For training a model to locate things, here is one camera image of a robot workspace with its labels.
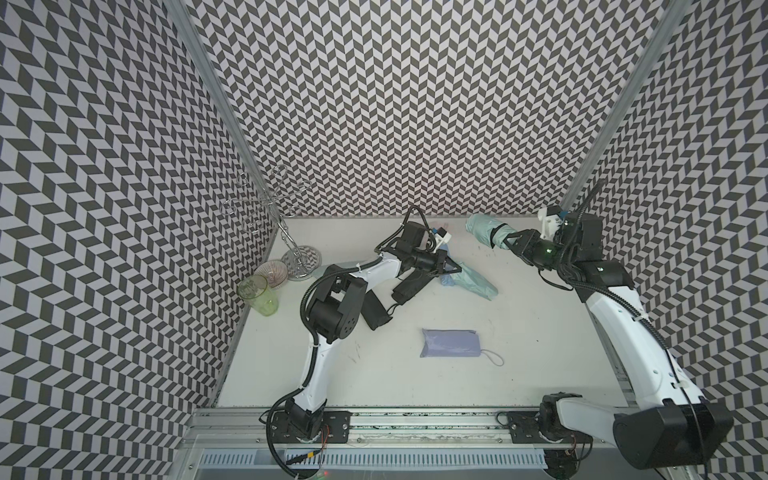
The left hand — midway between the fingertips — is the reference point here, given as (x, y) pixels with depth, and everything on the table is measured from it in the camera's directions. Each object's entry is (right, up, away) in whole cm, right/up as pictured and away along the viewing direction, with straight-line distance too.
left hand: (460, 270), depth 88 cm
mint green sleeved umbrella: (+5, +11, -13) cm, 18 cm away
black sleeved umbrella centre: (-14, -5, +8) cm, 17 cm away
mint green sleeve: (+2, -2, +1) cm, 4 cm away
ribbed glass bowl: (-60, -1, +11) cm, 62 cm away
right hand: (+9, +8, -14) cm, 18 cm away
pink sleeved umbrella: (-3, +15, +27) cm, 31 cm away
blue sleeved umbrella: (-3, -4, +8) cm, 9 cm away
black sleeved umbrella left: (-26, -13, +4) cm, 29 cm away
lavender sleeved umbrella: (-2, -20, -3) cm, 21 cm away
